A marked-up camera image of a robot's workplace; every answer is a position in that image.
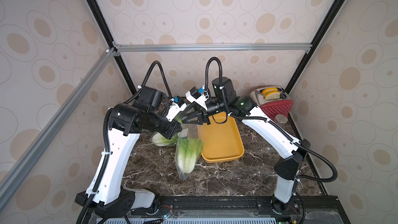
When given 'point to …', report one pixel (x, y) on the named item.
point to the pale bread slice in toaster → (272, 95)
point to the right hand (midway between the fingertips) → (188, 114)
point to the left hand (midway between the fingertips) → (183, 128)
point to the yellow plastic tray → (222, 140)
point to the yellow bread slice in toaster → (267, 90)
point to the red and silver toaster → (274, 100)
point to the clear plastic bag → (192, 131)
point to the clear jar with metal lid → (281, 120)
